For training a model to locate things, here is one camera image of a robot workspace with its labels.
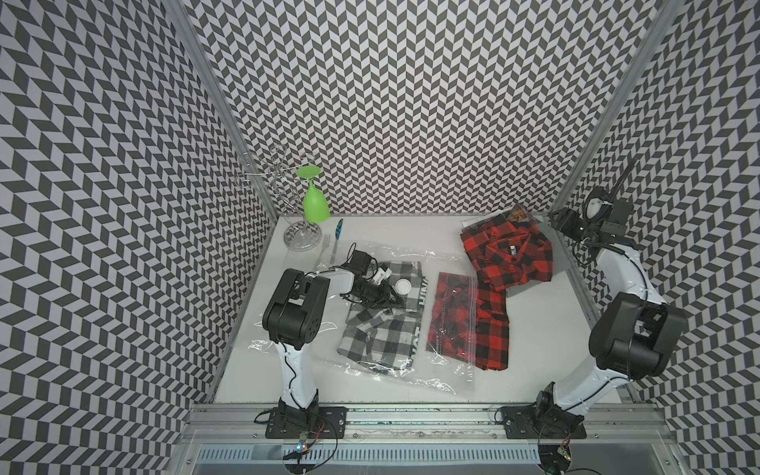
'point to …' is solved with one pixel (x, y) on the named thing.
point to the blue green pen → (338, 231)
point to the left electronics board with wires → (306, 439)
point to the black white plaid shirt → (388, 337)
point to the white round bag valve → (403, 286)
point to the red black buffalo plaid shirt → (506, 251)
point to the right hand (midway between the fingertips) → (557, 220)
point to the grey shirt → (559, 254)
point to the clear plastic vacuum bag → (447, 373)
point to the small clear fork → (327, 237)
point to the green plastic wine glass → (316, 208)
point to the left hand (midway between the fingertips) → (397, 306)
